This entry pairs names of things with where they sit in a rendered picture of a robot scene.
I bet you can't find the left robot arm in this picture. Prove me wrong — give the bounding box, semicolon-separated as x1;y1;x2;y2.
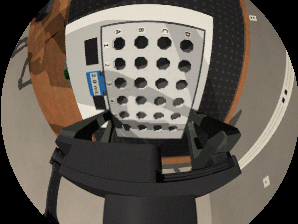
34;1;50;22

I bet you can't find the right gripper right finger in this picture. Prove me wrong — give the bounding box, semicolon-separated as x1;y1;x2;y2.
186;109;241;170

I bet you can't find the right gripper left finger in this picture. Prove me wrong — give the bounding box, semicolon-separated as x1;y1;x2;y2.
59;109;114;142

